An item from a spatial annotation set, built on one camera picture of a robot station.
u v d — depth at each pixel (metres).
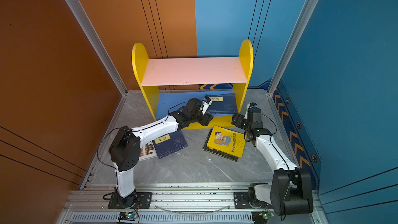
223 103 0.92
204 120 0.79
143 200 0.73
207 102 0.77
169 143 0.91
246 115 0.77
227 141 0.92
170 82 0.69
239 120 0.77
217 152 0.88
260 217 0.70
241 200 0.73
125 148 0.49
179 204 0.73
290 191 0.40
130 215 0.71
